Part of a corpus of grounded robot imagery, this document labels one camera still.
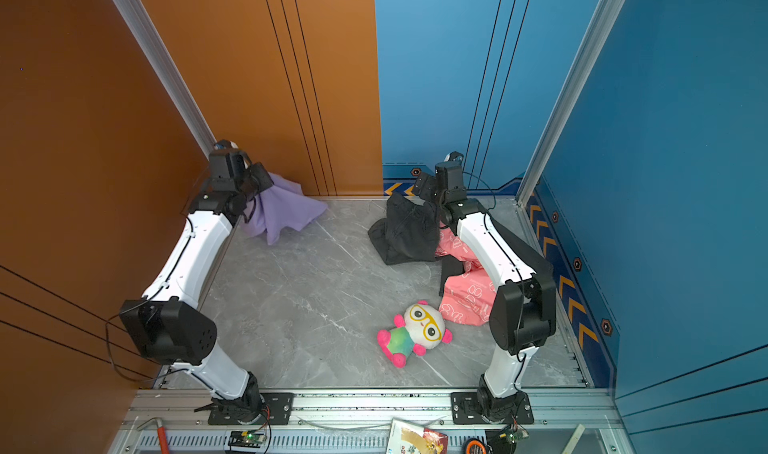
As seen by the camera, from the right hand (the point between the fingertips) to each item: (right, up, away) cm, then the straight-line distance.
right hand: (427, 182), depth 87 cm
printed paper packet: (-6, -61, -20) cm, 65 cm away
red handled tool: (-65, -62, -17) cm, 91 cm away
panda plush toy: (-2, -40, -8) cm, 41 cm away
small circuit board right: (+19, -62, -18) cm, 67 cm away
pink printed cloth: (+12, -33, -4) cm, 35 cm away
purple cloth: (-43, -7, -1) cm, 44 cm away
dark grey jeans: (-4, -15, +17) cm, 24 cm away
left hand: (-46, +3, -6) cm, 46 cm away
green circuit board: (-44, -64, -17) cm, 79 cm away
